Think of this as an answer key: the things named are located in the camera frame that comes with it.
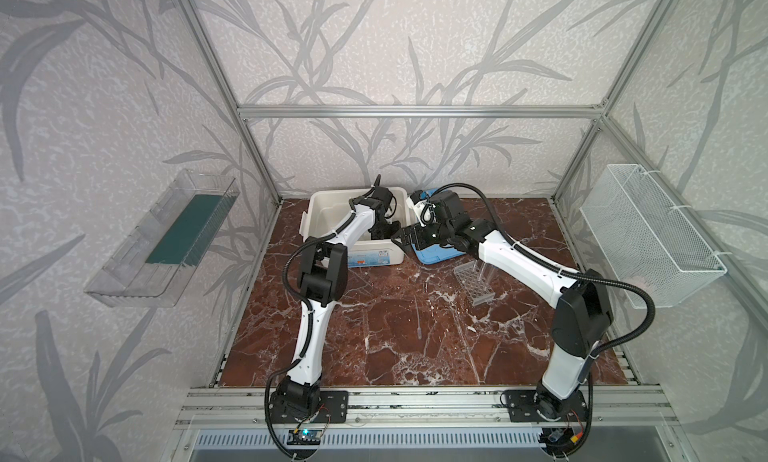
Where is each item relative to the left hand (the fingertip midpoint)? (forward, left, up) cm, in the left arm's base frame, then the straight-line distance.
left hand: (403, 233), depth 101 cm
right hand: (-8, 0, +15) cm, 17 cm away
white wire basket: (-25, -53, +29) cm, 66 cm away
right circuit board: (-56, -40, -10) cm, 70 cm away
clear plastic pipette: (-31, -5, -7) cm, 32 cm away
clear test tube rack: (-14, -24, -5) cm, 28 cm away
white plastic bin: (+8, +27, +4) cm, 28 cm away
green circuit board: (-56, +24, -8) cm, 61 cm away
